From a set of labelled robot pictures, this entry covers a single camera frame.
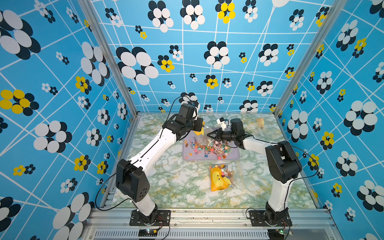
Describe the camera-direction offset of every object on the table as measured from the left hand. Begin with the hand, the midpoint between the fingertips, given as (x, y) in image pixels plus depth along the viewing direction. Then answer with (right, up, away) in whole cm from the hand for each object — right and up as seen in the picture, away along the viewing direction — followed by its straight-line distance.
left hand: (202, 119), depth 81 cm
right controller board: (+34, -55, -12) cm, 65 cm away
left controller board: (-27, -56, -9) cm, 63 cm away
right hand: (+5, -9, +10) cm, 14 cm away
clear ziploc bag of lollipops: (+44, -1, +28) cm, 52 cm away
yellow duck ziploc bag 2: (+11, -32, +1) cm, 34 cm away
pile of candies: (+12, -19, +15) cm, 27 cm away
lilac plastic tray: (-9, -22, +15) cm, 28 cm away
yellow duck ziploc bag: (+2, -9, +9) cm, 13 cm away
